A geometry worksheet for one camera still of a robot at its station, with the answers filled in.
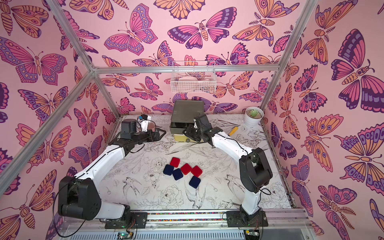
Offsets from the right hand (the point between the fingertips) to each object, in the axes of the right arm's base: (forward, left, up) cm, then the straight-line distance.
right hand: (180, 133), depth 86 cm
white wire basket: (+29, -7, +15) cm, 33 cm away
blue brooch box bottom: (-21, -9, -18) cm, 29 cm away
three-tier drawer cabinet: (+29, +1, -11) cm, 31 cm away
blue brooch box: (-14, +7, -18) cm, 24 cm away
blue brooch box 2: (-17, +2, -18) cm, 25 cm away
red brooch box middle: (-14, -3, -17) cm, 22 cm away
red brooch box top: (-9, +4, -18) cm, 21 cm away
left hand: (0, +10, +2) cm, 10 cm away
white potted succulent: (+23, -49, -9) cm, 55 cm away
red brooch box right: (-15, -10, -18) cm, 25 cm away
